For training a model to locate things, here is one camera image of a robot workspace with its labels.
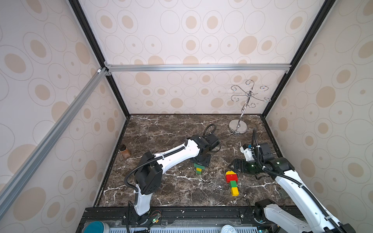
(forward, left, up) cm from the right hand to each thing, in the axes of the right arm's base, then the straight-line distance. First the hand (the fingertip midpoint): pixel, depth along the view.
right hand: (240, 166), depth 77 cm
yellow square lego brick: (-9, +2, -12) cm, 15 cm away
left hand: (+1, +18, -3) cm, 18 cm away
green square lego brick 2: (-5, +2, -12) cm, 13 cm away
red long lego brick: (-1, +3, -12) cm, 12 cm away
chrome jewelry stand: (+38, -7, -11) cm, 40 cm away
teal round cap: (-30, +69, -5) cm, 75 cm away
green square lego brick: (+1, +22, -12) cm, 25 cm away
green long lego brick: (-2, +23, +3) cm, 23 cm away
